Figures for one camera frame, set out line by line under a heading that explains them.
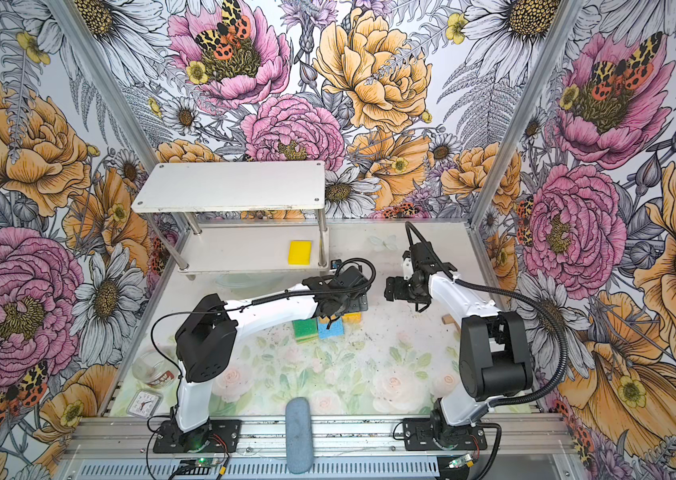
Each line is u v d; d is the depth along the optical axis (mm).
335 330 894
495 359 454
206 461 711
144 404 777
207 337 525
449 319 926
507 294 497
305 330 878
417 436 733
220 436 731
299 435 716
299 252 1024
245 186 846
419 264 732
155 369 836
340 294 685
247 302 545
